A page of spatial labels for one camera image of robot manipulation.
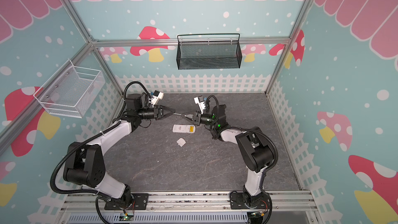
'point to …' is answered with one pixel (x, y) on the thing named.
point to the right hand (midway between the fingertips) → (182, 116)
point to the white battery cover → (181, 142)
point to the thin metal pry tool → (176, 113)
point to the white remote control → (184, 128)
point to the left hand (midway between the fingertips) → (174, 114)
